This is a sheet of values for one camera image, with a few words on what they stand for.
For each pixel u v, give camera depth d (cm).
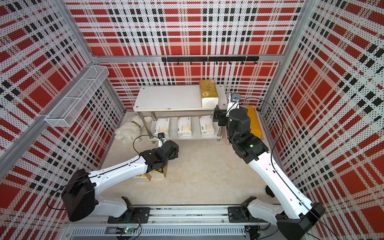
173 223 73
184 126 96
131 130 97
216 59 89
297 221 36
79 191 42
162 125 96
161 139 72
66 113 69
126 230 69
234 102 51
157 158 61
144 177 80
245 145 46
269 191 78
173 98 82
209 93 71
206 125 96
